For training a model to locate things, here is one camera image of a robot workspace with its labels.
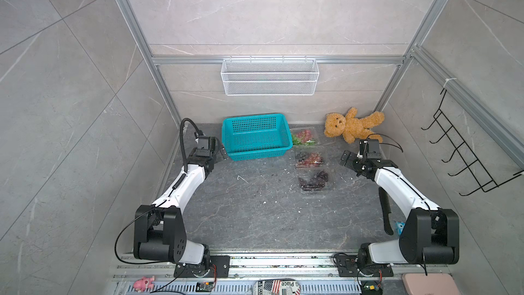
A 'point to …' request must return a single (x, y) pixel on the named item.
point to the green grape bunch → (297, 141)
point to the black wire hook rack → (468, 156)
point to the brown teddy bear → (351, 127)
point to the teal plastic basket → (256, 136)
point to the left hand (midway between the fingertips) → (214, 150)
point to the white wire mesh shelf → (270, 76)
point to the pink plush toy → (143, 284)
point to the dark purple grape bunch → (314, 182)
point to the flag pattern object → (276, 287)
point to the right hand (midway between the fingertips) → (353, 161)
